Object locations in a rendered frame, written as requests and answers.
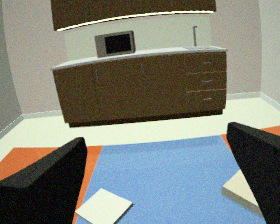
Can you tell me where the white flat square tile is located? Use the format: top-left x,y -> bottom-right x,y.
75,189 -> 133,224

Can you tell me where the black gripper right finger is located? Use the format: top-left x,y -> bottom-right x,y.
225,123 -> 280,224

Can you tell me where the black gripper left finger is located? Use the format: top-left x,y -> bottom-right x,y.
0,137 -> 88,224

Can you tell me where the cream flat rectangular block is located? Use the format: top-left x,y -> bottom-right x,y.
221,169 -> 262,217

